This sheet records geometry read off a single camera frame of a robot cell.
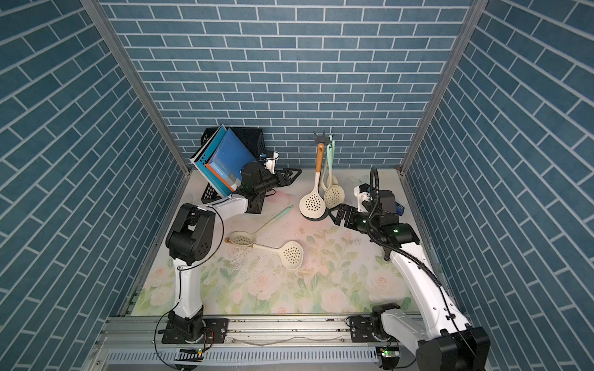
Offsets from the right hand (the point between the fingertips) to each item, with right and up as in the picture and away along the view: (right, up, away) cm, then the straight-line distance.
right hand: (341, 214), depth 76 cm
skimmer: (-4, +18, +2) cm, 19 cm away
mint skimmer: (0, +6, +17) cm, 19 cm away
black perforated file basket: (-36, +31, +29) cm, 56 cm away
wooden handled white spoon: (-9, +2, +17) cm, 20 cm away
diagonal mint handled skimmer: (-37, -12, +17) cm, 42 cm away
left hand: (-14, +15, +14) cm, 25 cm away
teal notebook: (-51, +21, +10) cm, 56 cm away
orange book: (-45, +13, +11) cm, 48 cm away
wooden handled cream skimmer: (-18, -17, +13) cm, 28 cm away
